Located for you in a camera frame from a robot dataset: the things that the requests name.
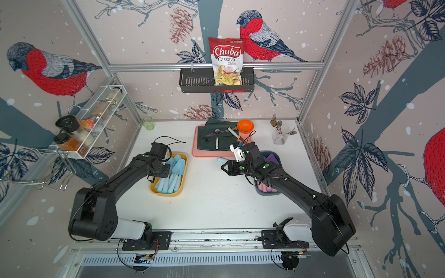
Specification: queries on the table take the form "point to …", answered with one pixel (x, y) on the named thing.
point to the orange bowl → (245, 126)
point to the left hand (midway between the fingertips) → (164, 167)
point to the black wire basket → (200, 80)
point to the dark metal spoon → (207, 137)
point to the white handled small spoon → (216, 131)
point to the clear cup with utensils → (278, 138)
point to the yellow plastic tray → (183, 155)
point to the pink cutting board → (244, 138)
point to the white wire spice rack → (94, 120)
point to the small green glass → (148, 123)
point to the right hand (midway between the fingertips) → (225, 166)
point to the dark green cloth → (216, 128)
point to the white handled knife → (232, 132)
